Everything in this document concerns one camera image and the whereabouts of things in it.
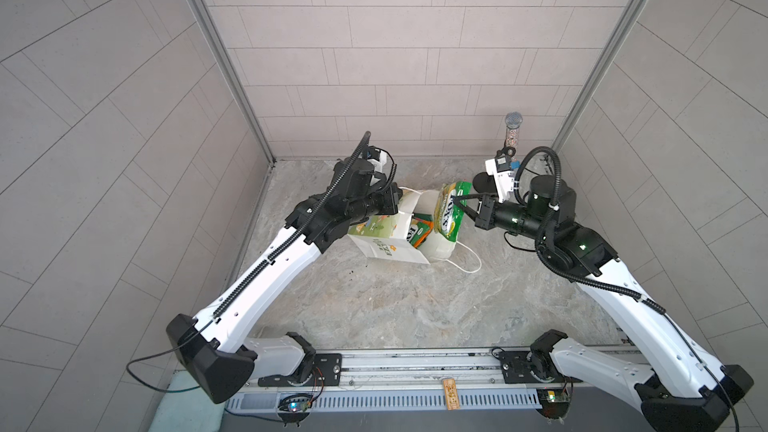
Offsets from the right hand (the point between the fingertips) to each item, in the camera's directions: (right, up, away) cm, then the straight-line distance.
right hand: (453, 204), depth 62 cm
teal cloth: (-58, -46, +2) cm, 74 cm away
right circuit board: (+24, -46, +6) cm, 53 cm away
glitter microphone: (+21, +22, +23) cm, 38 cm away
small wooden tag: (0, -44, +5) cm, 44 cm away
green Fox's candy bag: (-1, -2, +1) cm, 3 cm away
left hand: (-9, +3, +5) cm, 11 cm away
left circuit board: (-35, -45, +3) cm, 57 cm away
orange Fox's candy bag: (-6, -10, +22) cm, 25 cm away
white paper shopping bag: (-15, -10, +14) cm, 23 cm away
